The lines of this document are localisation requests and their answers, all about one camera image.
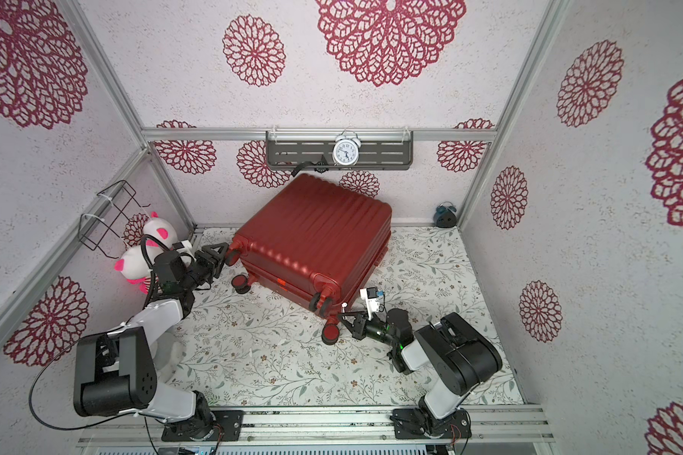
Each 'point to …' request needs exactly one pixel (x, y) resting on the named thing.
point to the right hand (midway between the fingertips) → (338, 316)
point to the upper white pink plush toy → (161, 230)
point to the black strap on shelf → (321, 167)
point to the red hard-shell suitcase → (318, 240)
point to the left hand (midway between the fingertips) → (230, 249)
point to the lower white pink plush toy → (135, 268)
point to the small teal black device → (445, 215)
